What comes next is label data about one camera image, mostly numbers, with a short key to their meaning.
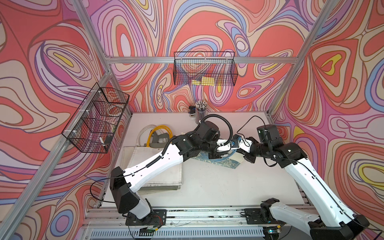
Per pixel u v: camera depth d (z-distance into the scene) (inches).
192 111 45.3
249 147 23.8
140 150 36.9
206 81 35.8
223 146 21.7
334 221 14.7
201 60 34.1
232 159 31.6
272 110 47.2
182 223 28.7
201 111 39.9
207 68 37.7
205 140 20.6
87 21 28.5
